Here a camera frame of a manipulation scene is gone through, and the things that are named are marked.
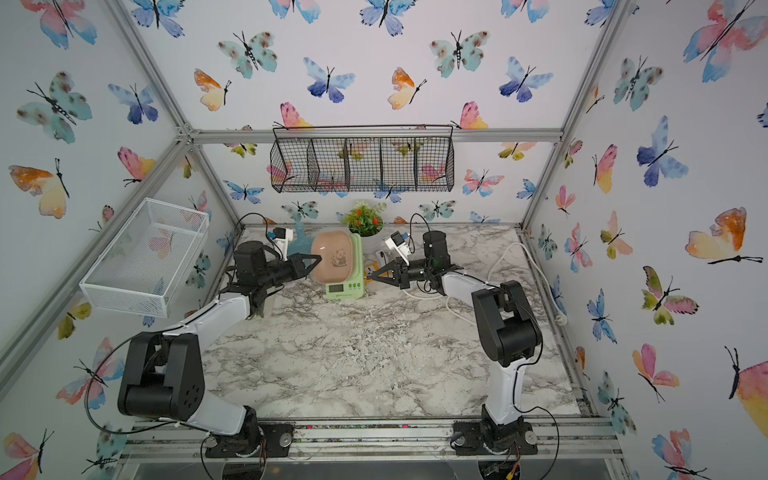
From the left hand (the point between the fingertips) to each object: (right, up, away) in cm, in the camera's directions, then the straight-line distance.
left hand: (322, 255), depth 85 cm
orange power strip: (+14, -4, -2) cm, 14 cm away
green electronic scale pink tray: (+6, -3, -2) cm, 7 cm away
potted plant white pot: (+11, +12, +14) cm, 21 cm away
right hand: (+16, -6, -3) cm, 17 cm away
